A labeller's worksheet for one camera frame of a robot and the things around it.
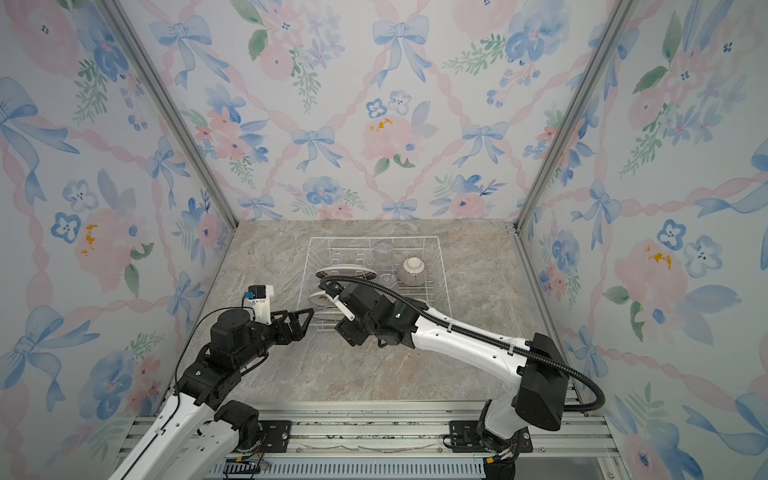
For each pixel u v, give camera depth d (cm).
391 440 75
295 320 66
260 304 66
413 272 98
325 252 113
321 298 88
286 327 66
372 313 55
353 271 97
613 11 71
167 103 84
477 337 46
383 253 100
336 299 64
